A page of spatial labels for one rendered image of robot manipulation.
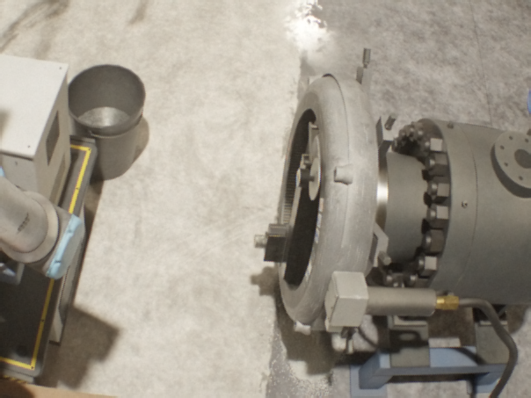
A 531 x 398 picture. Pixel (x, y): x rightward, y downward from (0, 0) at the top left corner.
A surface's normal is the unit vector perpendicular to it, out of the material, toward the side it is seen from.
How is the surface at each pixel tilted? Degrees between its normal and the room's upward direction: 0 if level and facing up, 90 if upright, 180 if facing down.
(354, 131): 6
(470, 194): 22
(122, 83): 87
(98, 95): 87
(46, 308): 0
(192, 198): 0
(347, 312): 67
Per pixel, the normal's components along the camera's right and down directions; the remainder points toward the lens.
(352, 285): 0.16, -0.82
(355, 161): 0.16, -0.28
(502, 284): 0.05, 0.70
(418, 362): 0.18, -0.55
